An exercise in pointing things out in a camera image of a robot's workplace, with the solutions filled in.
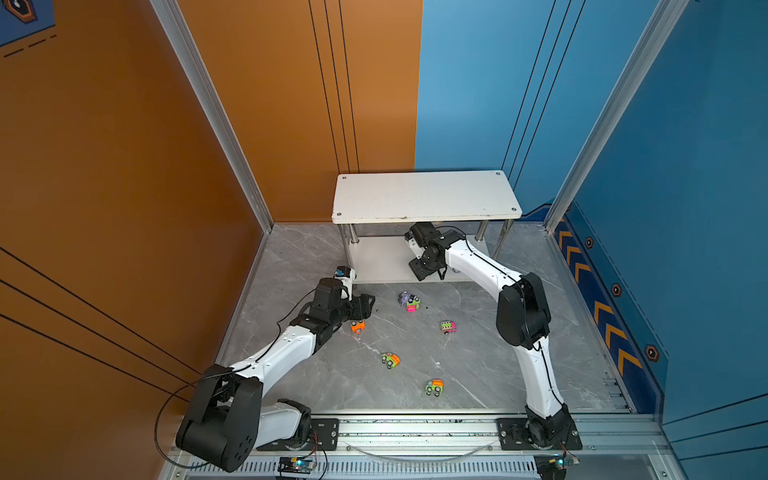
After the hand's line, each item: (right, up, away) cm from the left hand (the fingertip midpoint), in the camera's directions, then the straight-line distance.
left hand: (365, 295), depth 88 cm
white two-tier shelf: (+4, +23, -12) cm, 26 cm away
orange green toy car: (+8, -18, -4) cm, 20 cm away
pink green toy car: (+25, -10, +1) cm, 27 cm away
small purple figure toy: (+11, -2, +8) cm, 14 cm away
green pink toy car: (+15, -4, +7) cm, 17 cm away
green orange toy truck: (+19, -23, -9) cm, 31 cm away
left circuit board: (-15, -38, -17) cm, 44 cm away
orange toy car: (-2, -10, +2) cm, 10 cm away
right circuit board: (+46, -38, -17) cm, 62 cm away
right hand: (+17, +8, +10) cm, 21 cm away
